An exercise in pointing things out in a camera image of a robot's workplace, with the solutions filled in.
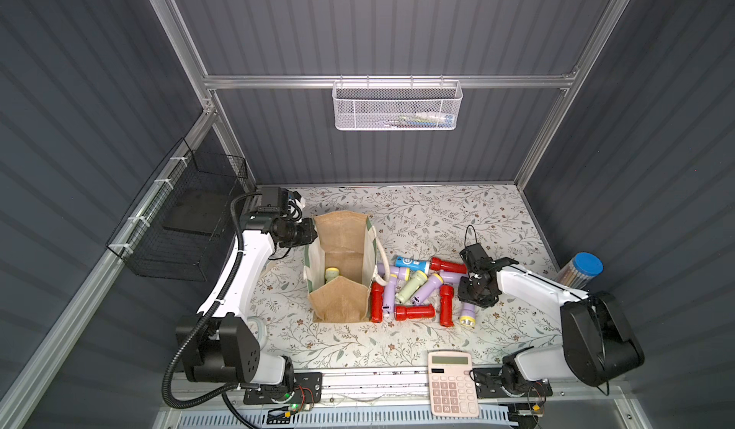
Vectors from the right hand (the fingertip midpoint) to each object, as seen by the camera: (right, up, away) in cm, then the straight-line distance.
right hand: (469, 298), depth 89 cm
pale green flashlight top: (-44, +7, +2) cm, 44 cm away
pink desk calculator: (-10, -17, -16) cm, 26 cm away
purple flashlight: (-20, +7, +2) cm, 22 cm away
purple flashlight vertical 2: (-2, -3, -6) cm, 7 cm away
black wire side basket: (-79, +24, -17) cm, 84 cm away
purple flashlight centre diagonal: (-13, +3, 0) cm, 14 cm away
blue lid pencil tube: (+25, +12, -14) cm, 31 cm away
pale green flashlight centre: (-18, +3, 0) cm, 19 cm away
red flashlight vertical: (-29, +2, 0) cm, 29 cm away
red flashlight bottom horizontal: (-21, -3, -6) cm, 22 cm away
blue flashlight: (-15, +9, +5) cm, 18 cm away
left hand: (-46, +20, -8) cm, 51 cm away
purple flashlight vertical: (-25, +1, -2) cm, 26 cm away
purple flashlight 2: (-5, +6, +3) cm, 8 cm away
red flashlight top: (-9, +10, +5) cm, 14 cm away
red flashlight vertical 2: (-8, +1, -2) cm, 8 cm away
